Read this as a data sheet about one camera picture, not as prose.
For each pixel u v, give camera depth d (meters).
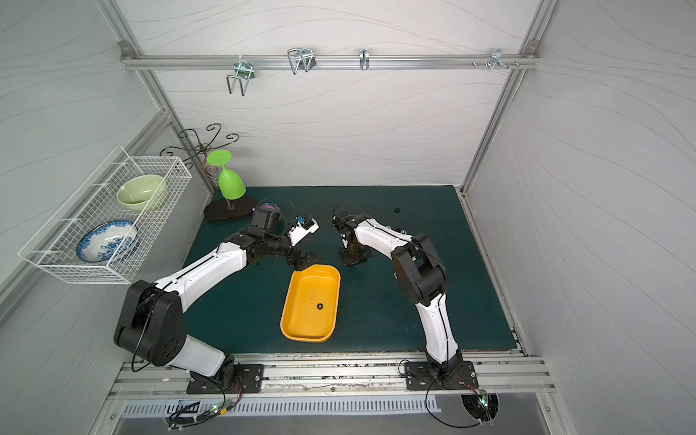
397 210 1.14
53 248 0.56
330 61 0.80
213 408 0.68
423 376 0.73
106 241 0.64
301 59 0.75
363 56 0.72
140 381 0.75
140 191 0.73
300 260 0.75
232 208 1.12
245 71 0.79
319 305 0.86
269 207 1.08
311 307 0.86
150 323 0.43
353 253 0.83
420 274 0.54
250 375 0.74
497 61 0.77
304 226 0.73
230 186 0.92
